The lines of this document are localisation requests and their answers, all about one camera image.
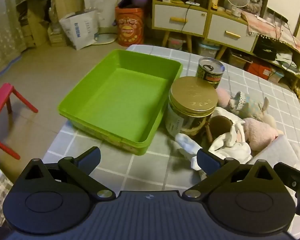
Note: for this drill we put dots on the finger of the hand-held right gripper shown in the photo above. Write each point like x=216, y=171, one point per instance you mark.
x=290, y=172

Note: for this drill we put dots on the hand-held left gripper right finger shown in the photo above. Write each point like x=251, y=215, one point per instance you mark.
x=208, y=163

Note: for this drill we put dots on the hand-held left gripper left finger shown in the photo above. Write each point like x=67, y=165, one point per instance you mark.
x=88, y=158

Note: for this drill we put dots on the green plastic bin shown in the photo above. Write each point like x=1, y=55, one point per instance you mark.
x=120, y=97

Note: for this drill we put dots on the light grey fabric pouch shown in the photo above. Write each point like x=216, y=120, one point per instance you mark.
x=280, y=150

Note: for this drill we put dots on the white cloth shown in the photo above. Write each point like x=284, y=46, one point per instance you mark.
x=236, y=147

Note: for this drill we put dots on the brown wooden cup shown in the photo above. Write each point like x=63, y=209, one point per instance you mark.
x=220, y=126

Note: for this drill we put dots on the large pink plush toy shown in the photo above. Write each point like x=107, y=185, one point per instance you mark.
x=260, y=133

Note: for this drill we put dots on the small pink plush toy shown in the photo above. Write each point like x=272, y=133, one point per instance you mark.
x=223, y=97

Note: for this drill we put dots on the glass jar with gold lid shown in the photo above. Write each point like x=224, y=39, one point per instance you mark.
x=192, y=97

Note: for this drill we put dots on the bunny plush with blue dress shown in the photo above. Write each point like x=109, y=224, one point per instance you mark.
x=252, y=107

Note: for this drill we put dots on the tin can with pull tab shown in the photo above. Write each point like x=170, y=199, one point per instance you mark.
x=210, y=72

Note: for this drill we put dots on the red box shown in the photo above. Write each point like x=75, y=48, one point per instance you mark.
x=258, y=70

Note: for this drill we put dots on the red chair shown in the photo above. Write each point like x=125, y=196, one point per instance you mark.
x=0, y=97

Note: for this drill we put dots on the low wooden side cabinet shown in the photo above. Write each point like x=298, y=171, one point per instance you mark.
x=290, y=60

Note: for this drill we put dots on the teal lidded storage box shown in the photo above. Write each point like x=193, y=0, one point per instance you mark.
x=207, y=51

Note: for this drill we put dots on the white round base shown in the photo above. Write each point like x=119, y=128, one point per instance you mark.
x=105, y=39

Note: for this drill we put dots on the clear plastic storage box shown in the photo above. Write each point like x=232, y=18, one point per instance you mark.
x=176, y=44

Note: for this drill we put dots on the black box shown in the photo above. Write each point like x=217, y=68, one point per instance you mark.
x=265, y=48

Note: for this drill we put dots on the white printed sack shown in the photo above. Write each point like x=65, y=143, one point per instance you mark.
x=81, y=28

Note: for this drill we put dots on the orange printed bucket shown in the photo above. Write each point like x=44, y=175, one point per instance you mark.
x=129, y=27

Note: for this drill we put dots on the pink table runner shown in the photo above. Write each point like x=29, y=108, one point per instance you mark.
x=262, y=22

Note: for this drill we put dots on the shelf with cardboard boxes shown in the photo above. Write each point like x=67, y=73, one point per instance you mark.
x=50, y=10

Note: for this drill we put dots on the green trimmed wooden cabinet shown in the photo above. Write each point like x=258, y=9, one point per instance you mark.
x=207, y=10

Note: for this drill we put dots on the patterned sheer curtain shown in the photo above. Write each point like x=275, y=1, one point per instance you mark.
x=3, y=22

